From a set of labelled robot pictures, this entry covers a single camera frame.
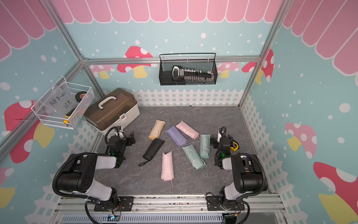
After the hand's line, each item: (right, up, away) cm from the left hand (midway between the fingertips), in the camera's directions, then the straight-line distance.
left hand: (126, 134), depth 94 cm
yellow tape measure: (+73, -9, -2) cm, 73 cm away
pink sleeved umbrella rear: (+42, +2, +8) cm, 43 cm away
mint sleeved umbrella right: (+53, -7, -1) cm, 53 cm away
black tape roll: (-21, +24, -15) cm, 35 cm away
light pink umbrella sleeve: (+29, -21, -13) cm, 38 cm away
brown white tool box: (-6, +17, -3) cm, 19 cm away
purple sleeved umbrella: (+36, -3, +3) cm, 36 cm away
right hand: (+64, 0, 0) cm, 64 cm away
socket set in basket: (+47, +39, -5) cm, 61 cm away
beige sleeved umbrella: (+19, +3, +9) cm, 21 cm away
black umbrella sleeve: (+18, -10, -2) cm, 21 cm away
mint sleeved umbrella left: (+46, -15, -7) cm, 49 cm away
